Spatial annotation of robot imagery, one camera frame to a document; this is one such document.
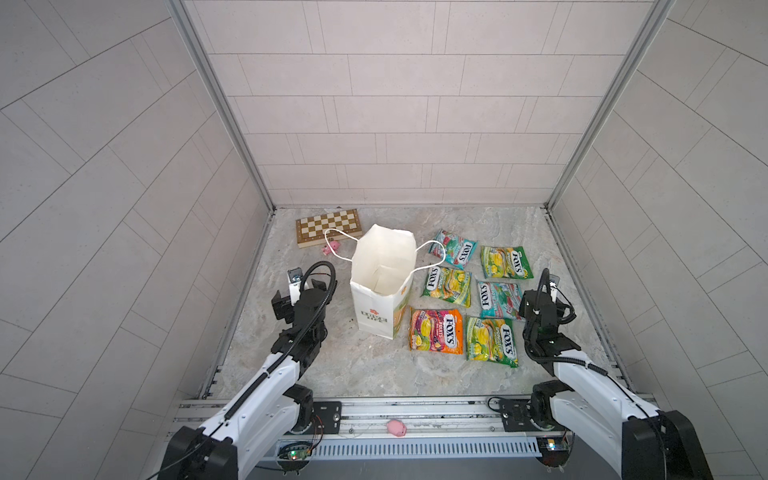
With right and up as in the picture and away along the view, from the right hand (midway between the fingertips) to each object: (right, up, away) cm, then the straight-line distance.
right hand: (538, 291), depth 86 cm
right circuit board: (-5, -33, -18) cm, 38 cm away
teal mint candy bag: (-20, +11, +15) cm, 28 cm away
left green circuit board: (-63, -31, -21) cm, 74 cm away
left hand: (-67, +4, -4) cm, 67 cm away
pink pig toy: (-63, +13, +17) cm, 67 cm away
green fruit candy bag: (-25, 0, +6) cm, 25 cm away
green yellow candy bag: (-5, +7, +12) cm, 15 cm away
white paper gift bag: (-45, +8, +4) cm, 46 cm away
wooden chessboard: (-72, +18, +19) cm, 76 cm away
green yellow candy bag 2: (-15, -12, -5) cm, 20 cm away
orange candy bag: (-29, -11, -2) cm, 31 cm away
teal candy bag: (-10, -3, +3) cm, 11 cm away
